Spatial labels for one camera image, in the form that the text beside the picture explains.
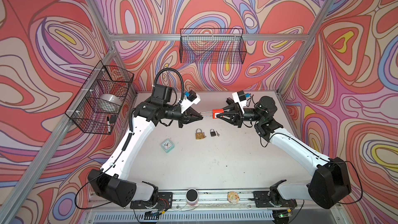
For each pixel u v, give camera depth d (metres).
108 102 0.70
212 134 0.96
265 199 0.73
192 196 0.71
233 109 0.62
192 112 0.62
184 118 0.56
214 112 0.62
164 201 0.73
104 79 0.81
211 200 0.75
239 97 0.57
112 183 0.37
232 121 0.62
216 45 0.96
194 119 0.64
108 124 0.72
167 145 0.91
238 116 0.60
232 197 0.75
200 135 0.95
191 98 0.55
